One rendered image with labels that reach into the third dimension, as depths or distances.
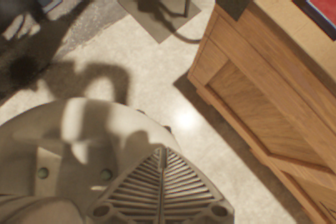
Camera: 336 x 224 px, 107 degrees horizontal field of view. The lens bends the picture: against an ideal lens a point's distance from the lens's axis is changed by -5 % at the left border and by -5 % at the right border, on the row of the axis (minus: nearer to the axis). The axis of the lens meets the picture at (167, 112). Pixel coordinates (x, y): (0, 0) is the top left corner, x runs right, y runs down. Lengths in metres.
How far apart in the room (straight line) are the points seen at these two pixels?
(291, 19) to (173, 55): 0.54
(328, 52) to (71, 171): 0.54
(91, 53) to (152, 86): 0.37
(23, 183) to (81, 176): 0.14
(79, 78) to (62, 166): 0.49
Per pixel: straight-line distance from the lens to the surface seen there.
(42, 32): 1.06
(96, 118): 0.32
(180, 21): 0.83
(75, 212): 0.25
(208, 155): 0.67
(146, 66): 0.71
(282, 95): 0.35
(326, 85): 0.30
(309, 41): 0.28
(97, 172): 0.39
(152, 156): 0.16
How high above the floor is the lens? 0.63
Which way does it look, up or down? 84 degrees down
